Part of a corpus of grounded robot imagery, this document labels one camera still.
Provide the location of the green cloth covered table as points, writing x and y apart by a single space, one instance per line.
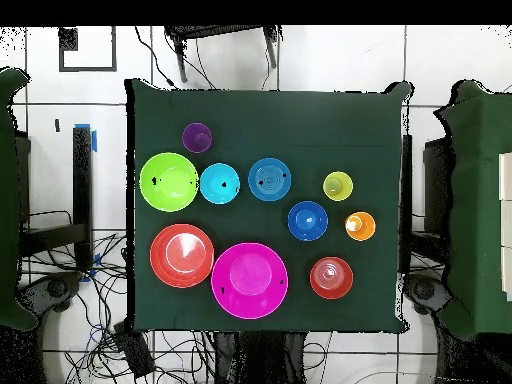
8 200
476 220

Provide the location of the lime green plastic bowl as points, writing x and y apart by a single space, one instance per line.
168 182

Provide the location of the cyan plastic bowl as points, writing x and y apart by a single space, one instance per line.
219 183

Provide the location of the large pink plastic bowl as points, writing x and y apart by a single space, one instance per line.
249 280

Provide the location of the yellow plastic cup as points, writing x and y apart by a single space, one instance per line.
338 186

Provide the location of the black power box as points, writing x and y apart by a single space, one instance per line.
134 352

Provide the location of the black wheeled stand base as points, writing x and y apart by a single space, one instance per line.
426 290
52 290

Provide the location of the orange plastic cup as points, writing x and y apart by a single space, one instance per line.
360 226

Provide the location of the medium blue flat-bottomed bowl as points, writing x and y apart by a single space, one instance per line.
269 178

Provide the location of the purple plastic cup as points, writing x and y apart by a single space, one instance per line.
196 138

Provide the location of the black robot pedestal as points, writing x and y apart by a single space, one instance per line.
260 356

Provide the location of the dark blue plastic bowl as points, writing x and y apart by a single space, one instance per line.
307 220

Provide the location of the black metal chair frame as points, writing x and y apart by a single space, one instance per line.
208 30

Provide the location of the small red-orange plastic bowl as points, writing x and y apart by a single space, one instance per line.
331 277

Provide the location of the white boxes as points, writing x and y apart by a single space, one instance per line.
506 224

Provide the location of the dark green table cloth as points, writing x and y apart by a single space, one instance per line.
260 120

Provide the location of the large orange plastic bowl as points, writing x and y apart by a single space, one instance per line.
181 255

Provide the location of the grey square floor frame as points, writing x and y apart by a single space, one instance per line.
88 69

